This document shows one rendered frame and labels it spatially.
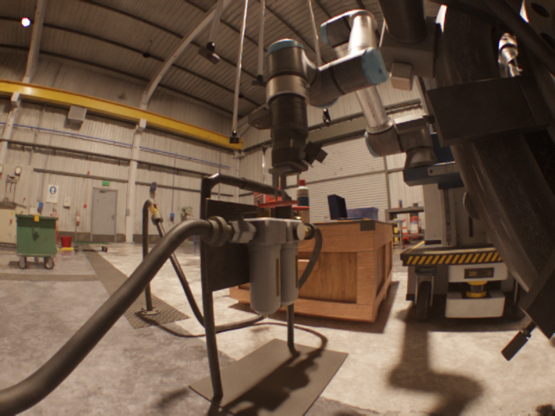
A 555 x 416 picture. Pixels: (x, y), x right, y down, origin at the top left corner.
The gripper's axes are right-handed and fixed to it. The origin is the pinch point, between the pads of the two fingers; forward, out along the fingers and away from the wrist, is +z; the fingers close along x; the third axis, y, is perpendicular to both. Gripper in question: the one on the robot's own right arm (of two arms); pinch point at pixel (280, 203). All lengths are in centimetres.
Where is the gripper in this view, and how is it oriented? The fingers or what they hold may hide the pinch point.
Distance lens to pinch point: 43.5
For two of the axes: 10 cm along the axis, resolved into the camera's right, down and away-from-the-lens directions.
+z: 0.2, 9.9, -1.1
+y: 8.4, -0.7, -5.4
